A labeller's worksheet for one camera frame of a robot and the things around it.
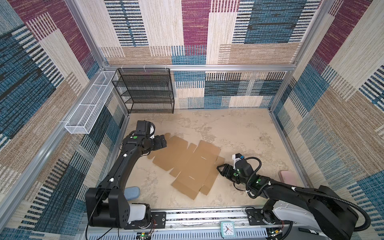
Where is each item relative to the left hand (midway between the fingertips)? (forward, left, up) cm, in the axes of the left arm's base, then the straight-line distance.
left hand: (160, 143), depth 84 cm
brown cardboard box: (-7, -20, -16) cm, 27 cm away
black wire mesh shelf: (+44, +15, +3) cm, 46 cm away
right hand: (-12, -34, -12) cm, 38 cm away
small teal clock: (-39, -34, -14) cm, 53 cm away
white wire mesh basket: (+1, +32, +20) cm, 38 cm away
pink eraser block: (-14, -73, -15) cm, 76 cm away
